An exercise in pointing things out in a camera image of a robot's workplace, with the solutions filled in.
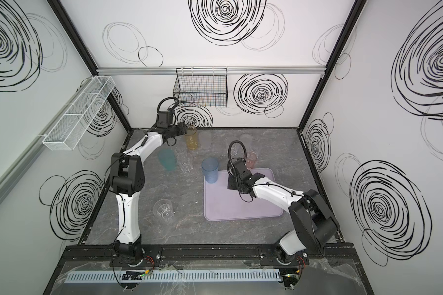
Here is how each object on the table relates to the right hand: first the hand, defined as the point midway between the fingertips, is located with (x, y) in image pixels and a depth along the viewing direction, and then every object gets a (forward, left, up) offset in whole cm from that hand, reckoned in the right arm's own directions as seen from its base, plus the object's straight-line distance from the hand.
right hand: (229, 182), depth 89 cm
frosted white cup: (+30, +15, -2) cm, 33 cm away
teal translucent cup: (+14, +33, 0) cm, 36 cm away
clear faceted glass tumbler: (+4, -3, +21) cm, 21 cm away
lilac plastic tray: (-7, +3, -9) cm, 12 cm away
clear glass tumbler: (+15, +24, -3) cm, 29 cm away
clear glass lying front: (-11, +31, -6) cm, 33 cm away
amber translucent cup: (+28, +22, 0) cm, 36 cm away
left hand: (+31, +24, +9) cm, 40 cm away
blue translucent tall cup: (+6, +9, +5) cm, 12 cm away
